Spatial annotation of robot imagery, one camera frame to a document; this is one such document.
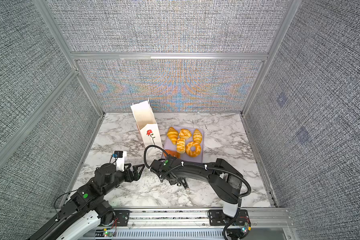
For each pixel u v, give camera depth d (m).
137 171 0.66
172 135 1.02
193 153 0.95
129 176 0.64
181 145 0.96
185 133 1.03
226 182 0.47
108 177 0.54
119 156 0.64
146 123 0.98
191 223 0.73
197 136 1.00
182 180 0.75
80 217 0.52
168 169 0.57
